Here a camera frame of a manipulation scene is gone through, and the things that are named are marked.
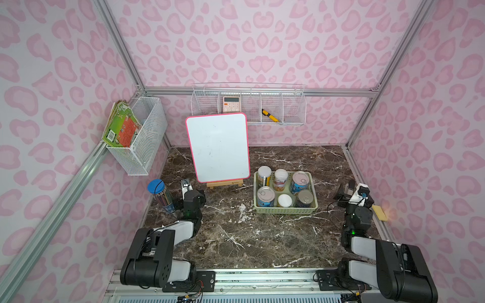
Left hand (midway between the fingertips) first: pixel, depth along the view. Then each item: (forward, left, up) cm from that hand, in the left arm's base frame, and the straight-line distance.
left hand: (186, 188), depth 91 cm
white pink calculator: (+35, -21, +23) cm, 47 cm away
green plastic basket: (+1, -48, -6) cm, 48 cm away
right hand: (-3, -75, +8) cm, 76 cm away
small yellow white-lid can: (-5, -47, -2) cm, 47 cm away
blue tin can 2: (+2, -55, +2) cm, 55 cm away
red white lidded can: (+5, -46, +2) cm, 46 cm away
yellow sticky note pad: (-7, -96, -12) cm, 97 cm away
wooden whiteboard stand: (+7, -17, -6) cm, 19 cm away
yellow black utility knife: (+33, -41, +18) cm, 55 cm away
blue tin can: (-5, -38, +1) cm, 38 cm away
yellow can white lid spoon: (+7, -38, +4) cm, 39 cm away
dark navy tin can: (-7, -55, +2) cm, 55 cm away
